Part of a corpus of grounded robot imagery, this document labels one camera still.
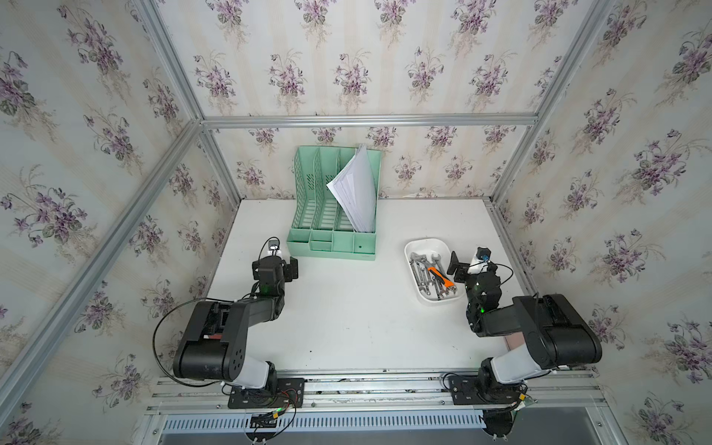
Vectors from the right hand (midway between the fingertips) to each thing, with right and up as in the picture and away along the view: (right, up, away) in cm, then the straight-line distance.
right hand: (472, 254), depth 89 cm
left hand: (-65, -2, +3) cm, 65 cm away
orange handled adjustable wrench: (-7, -10, +4) cm, 13 cm away
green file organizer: (-52, +10, +22) cm, 57 cm away
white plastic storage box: (-13, -1, +11) cm, 18 cm away
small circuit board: (-62, -42, -18) cm, 77 cm away
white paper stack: (-39, +23, +3) cm, 45 cm away
